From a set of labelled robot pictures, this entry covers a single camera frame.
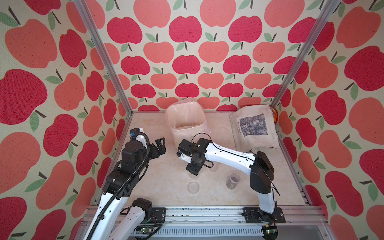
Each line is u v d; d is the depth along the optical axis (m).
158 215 0.75
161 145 0.60
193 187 0.84
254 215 0.73
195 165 0.72
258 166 0.46
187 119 1.01
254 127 0.98
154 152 0.59
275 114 1.11
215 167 0.68
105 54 0.87
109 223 0.40
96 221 0.39
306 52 0.85
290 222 0.73
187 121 1.01
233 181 0.75
